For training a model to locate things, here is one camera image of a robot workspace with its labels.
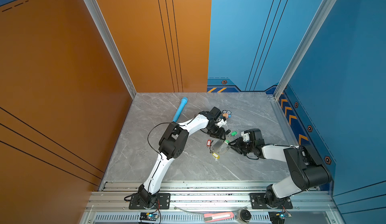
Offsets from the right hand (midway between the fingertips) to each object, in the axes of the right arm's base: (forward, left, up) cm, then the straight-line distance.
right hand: (228, 145), depth 91 cm
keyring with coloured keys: (-2, +10, -1) cm, 10 cm away
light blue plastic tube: (+32, +31, +2) cm, 45 cm away
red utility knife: (-36, +13, -1) cm, 38 cm away
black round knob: (-36, -1, +8) cm, 37 cm away
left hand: (+5, +2, 0) cm, 6 cm away
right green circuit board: (-35, -19, -4) cm, 40 cm away
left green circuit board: (-35, +42, -2) cm, 55 cm away
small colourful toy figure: (+25, -2, 0) cm, 25 cm away
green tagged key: (+9, -5, -1) cm, 10 cm away
